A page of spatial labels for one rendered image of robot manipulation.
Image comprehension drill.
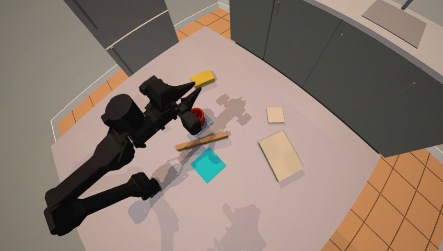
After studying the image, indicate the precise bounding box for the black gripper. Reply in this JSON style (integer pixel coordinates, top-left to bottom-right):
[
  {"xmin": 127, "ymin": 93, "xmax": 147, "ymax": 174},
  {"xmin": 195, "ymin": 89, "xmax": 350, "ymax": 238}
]
[{"xmin": 143, "ymin": 82, "xmax": 202, "ymax": 135}]

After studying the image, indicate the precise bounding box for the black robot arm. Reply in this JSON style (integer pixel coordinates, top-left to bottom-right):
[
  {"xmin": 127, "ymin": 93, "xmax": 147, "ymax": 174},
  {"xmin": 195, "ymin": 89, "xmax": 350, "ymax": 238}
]
[{"xmin": 44, "ymin": 78, "xmax": 176, "ymax": 236}]

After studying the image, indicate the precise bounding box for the tan flat rectangular board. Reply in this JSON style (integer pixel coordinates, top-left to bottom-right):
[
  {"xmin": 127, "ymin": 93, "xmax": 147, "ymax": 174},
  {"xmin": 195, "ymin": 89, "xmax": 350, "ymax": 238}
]
[{"xmin": 258, "ymin": 131, "xmax": 304, "ymax": 182}]

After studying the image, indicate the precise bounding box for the brown wooden bar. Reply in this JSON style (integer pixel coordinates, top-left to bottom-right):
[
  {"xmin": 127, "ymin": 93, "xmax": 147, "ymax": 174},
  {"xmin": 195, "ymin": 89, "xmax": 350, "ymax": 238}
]
[{"xmin": 176, "ymin": 131, "xmax": 228, "ymax": 152}]

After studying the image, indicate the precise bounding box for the tan square flat tile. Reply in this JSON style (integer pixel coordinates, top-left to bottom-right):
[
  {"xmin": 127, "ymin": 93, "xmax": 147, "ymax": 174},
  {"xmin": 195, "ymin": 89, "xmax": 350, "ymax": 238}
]
[{"xmin": 266, "ymin": 107, "xmax": 285, "ymax": 123}]

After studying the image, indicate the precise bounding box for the yellow rectangular block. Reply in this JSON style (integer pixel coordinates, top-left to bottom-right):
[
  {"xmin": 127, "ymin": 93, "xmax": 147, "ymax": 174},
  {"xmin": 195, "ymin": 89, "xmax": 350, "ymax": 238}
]
[{"xmin": 190, "ymin": 69, "xmax": 215, "ymax": 89}]

